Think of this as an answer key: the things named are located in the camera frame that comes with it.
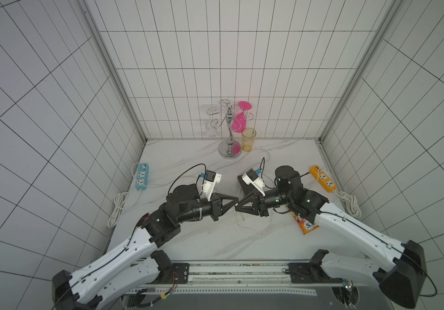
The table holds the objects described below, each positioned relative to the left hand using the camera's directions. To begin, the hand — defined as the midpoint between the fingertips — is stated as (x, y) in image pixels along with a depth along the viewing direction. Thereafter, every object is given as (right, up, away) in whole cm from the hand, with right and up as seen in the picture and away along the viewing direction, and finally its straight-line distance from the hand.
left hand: (233, 204), depth 63 cm
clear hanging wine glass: (-9, +31, +27) cm, 42 cm away
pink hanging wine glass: (+5, +34, +44) cm, 56 cm away
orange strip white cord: (+57, -6, +26) cm, 63 cm away
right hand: (0, -2, -1) cm, 3 cm away
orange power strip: (+51, +1, +34) cm, 61 cm away
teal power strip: (-46, +3, +35) cm, 58 cm away
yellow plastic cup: (+10, +27, +43) cm, 51 cm away
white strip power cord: (-55, -6, +31) cm, 63 cm away
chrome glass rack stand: (0, +20, +51) cm, 55 cm away
